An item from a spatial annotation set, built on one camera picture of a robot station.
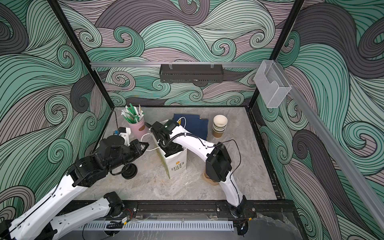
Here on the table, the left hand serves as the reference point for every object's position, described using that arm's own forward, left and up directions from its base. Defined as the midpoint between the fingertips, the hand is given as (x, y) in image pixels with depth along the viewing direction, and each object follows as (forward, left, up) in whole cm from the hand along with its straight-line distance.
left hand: (151, 143), depth 65 cm
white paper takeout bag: (-4, -10, -13) cm, 17 cm away
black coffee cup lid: (-3, +17, -27) cm, 32 cm away
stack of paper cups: (+22, -36, -14) cm, 45 cm away
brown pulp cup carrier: (-8, -28, -23) cm, 37 cm away
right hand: (+3, -7, -17) cm, 19 cm away
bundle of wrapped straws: (+29, +20, -14) cm, 38 cm away
